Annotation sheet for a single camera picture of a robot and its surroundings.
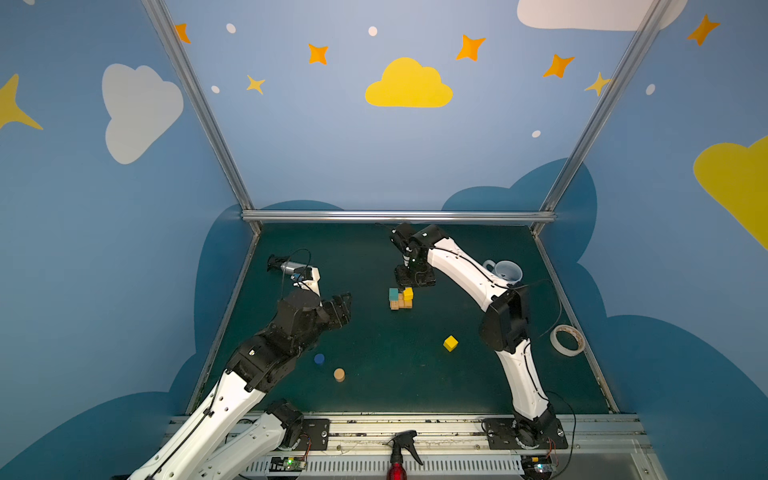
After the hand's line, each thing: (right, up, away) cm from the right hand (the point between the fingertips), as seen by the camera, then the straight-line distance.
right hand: (411, 284), depth 90 cm
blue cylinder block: (-27, -21, -4) cm, 35 cm away
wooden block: (-5, -8, +6) cm, 11 cm away
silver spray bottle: (-45, +6, +15) cm, 48 cm away
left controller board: (-31, -42, -20) cm, 56 cm away
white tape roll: (+45, -19, -2) cm, 49 cm away
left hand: (-17, -2, -20) cm, 27 cm away
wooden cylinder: (-21, -25, -8) cm, 33 cm away
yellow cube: (0, -4, +5) cm, 7 cm away
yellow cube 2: (+12, -18, -2) cm, 21 cm away
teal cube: (-5, -4, +6) cm, 9 cm away
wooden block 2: (-1, -7, +7) cm, 10 cm away
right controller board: (+29, -43, -19) cm, 55 cm away
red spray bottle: (-4, -38, -17) cm, 41 cm away
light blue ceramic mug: (+34, +3, +12) cm, 36 cm away
